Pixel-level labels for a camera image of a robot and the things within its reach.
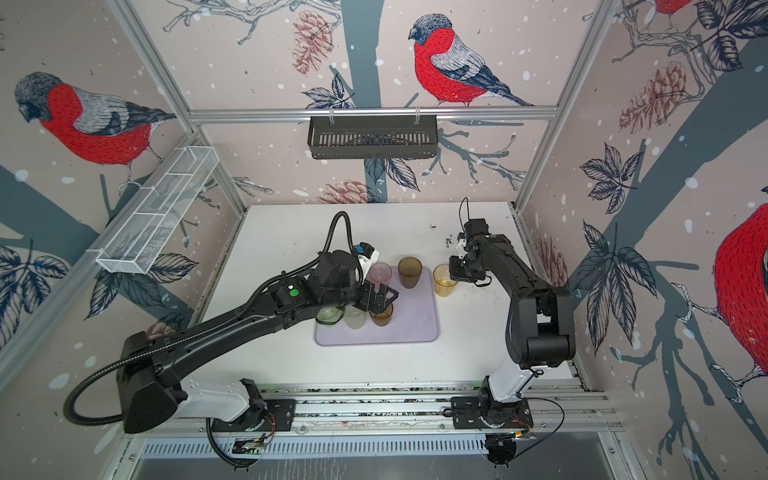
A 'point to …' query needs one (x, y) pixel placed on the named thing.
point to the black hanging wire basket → (372, 137)
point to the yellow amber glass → (444, 286)
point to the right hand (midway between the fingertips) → (454, 277)
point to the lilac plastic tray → (415, 318)
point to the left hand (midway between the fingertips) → (386, 292)
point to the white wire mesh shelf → (155, 212)
